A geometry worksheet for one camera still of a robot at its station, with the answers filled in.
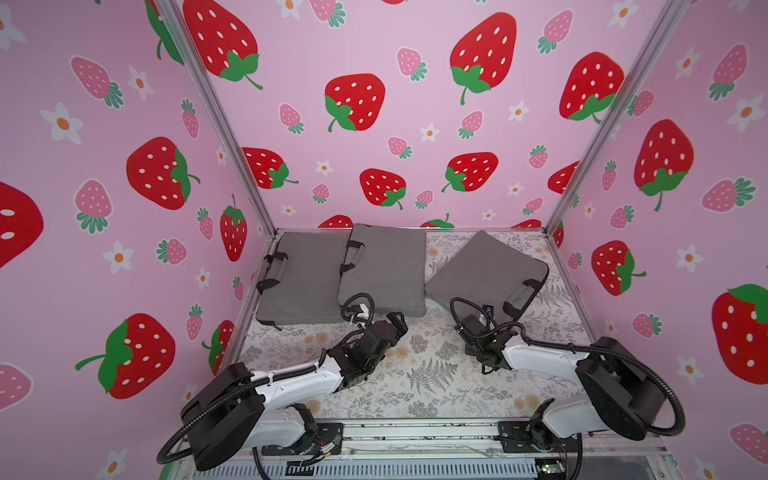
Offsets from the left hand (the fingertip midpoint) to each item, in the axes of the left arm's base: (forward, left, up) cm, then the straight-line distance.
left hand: (401, 322), depth 84 cm
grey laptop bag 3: (+18, +34, -5) cm, 39 cm away
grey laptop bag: (+27, +5, -7) cm, 28 cm away
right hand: (-1, -23, -11) cm, 25 cm away
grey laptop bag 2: (+25, -33, -8) cm, 42 cm away
